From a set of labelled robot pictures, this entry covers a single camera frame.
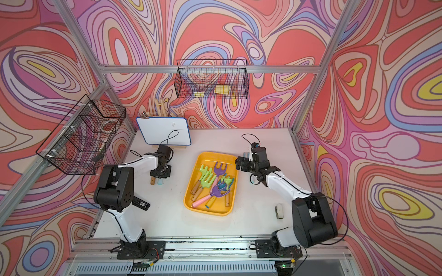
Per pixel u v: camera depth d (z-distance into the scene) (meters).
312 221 0.43
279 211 0.81
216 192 0.88
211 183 0.92
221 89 0.91
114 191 0.51
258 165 0.68
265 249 0.73
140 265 0.70
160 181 0.93
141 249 0.65
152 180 0.93
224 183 0.92
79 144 0.74
